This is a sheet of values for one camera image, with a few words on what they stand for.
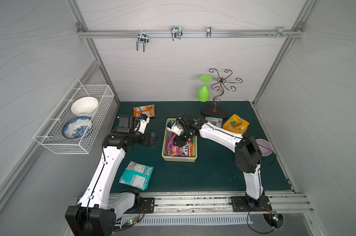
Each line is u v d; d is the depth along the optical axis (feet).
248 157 1.67
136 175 2.69
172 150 2.89
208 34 2.57
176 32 2.49
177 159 2.87
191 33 2.55
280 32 2.51
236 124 3.34
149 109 3.75
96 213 1.19
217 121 3.50
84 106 2.35
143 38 2.57
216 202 2.47
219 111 3.81
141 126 2.22
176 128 2.60
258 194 2.02
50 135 1.88
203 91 3.10
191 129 2.17
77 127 2.13
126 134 1.69
